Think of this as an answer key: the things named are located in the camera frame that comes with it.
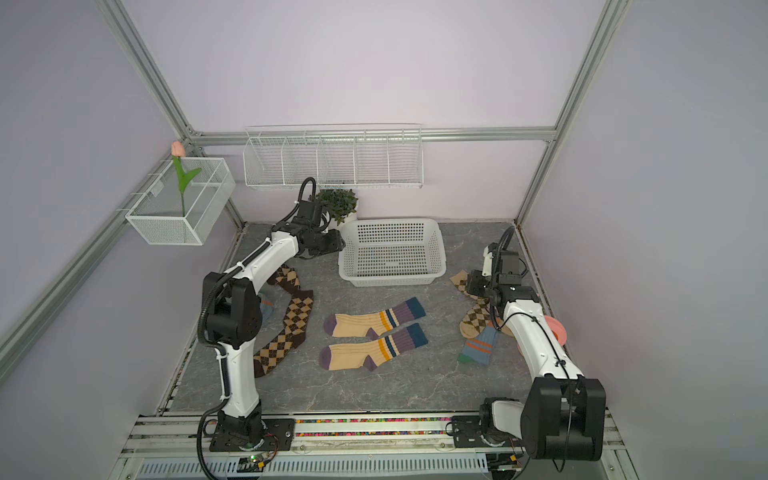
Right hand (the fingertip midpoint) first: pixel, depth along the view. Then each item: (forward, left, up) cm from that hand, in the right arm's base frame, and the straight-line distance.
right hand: (476, 276), depth 87 cm
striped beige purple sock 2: (-17, +31, -14) cm, 38 cm away
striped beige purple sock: (-8, +31, -13) cm, 35 cm away
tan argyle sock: (+9, +1, -15) cm, 17 cm away
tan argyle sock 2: (-6, -2, -13) cm, 15 cm away
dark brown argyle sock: (-4, +55, -14) cm, 57 cm away
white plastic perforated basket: (+21, +25, -15) cm, 36 cm away
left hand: (+14, +41, -1) cm, 43 cm away
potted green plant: (+30, +43, +2) cm, 53 cm away
